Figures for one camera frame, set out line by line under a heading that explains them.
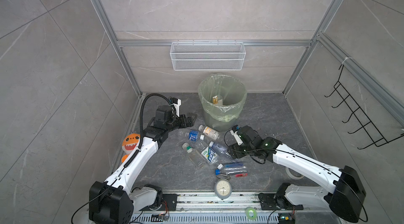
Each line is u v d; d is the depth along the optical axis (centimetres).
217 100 99
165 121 60
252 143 59
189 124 70
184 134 97
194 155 87
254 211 71
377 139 59
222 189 74
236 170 84
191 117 70
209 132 93
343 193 38
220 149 95
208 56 101
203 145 92
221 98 103
